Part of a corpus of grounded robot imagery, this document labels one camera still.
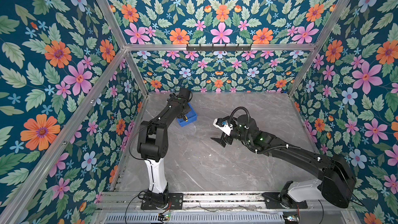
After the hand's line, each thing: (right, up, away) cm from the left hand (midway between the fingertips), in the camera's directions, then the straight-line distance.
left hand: (186, 106), depth 96 cm
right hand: (+18, -10, -20) cm, 29 cm away
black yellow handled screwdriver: (+1, -9, -1) cm, 9 cm away
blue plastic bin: (+3, -6, +6) cm, 9 cm away
